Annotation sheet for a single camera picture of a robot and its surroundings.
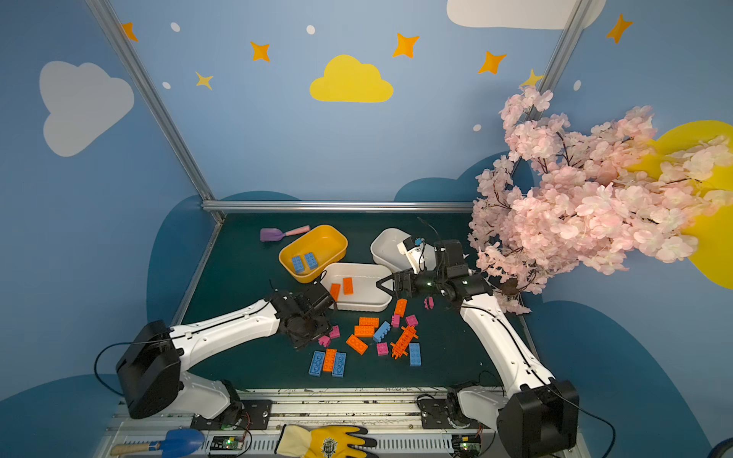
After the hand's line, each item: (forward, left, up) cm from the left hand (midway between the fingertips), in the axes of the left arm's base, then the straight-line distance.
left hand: (325, 331), depth 83 cm
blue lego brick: (+27, +14, -5) cm, 31 cm away
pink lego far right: (+13, -33, -6) cm, 36 cm away
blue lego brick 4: (+2, -17, -5) cm, 18 cm away
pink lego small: (-1, +1, -4) cm, 5 cm away
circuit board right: (-26, -38, -7) cm, 47 cm away
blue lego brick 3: (-7, -4, -9) cm, 12 cm away
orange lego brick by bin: (+12, -24, -7) cm, 27 cm away
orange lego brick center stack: (+4, -12, -5) cm, 14 cm away
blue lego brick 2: (+30, +9, -5) cm, 31 cm away
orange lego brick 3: (-1, -9, -7) cm, 11 cm away
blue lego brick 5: (-4, -27, -5) cm, 28 cm away
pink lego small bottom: (-3, -17, -5) cm, 18 cm away
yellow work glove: (-26, -2, -4) cm, 27 cm away
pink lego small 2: (+1, -3, -4) cm, 5 cm away
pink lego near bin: (+6, -21, -5) cm, 23 cm away
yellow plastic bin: (+37, +3, -4) cm, 37 cm away
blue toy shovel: (-27, +35, -6) cm, 44 cm away
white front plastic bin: (+18, -9, -7) cm, 21 cm away
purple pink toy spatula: (+42, +28, -5) cm, 51 cm away
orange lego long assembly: (-1, -24, -6) cm, 24 cm away
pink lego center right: (+6, -27, -5) cm, 28 cm away
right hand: (+9, -19, +16) cm, 26 cm away
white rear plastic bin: (+36, -19, -7) cm, 41 cm away
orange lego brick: (+20, -5, -6) cm, 22 cm away
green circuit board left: (-27, +23, -7) cm, 36 cm away
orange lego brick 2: (-6, -1, -7) cm, 9 cm away
